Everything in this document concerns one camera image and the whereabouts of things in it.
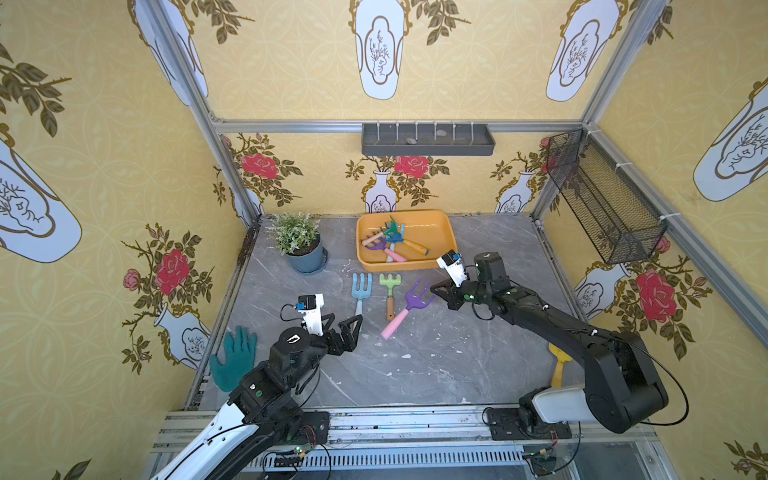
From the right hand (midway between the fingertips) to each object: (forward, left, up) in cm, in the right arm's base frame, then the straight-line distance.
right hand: (433, 290), depth 85 cm
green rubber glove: (-17, +55, -10) cm, 58 cm away
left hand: (-12, +21, +6) cm, 25 cm away
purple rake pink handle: (+24, +17, -11) cm, 31 cm away
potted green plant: (+14, +42, +5) cm, 45 cm away
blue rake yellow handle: (+30, +11, -12) cm, 34 cm away
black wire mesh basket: (+25, -49, +13) cm, 56 cm away
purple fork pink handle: (-4, +6, 0) cm, 7 cm away
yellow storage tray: (+35, -3, -13) cm, 38 cm away
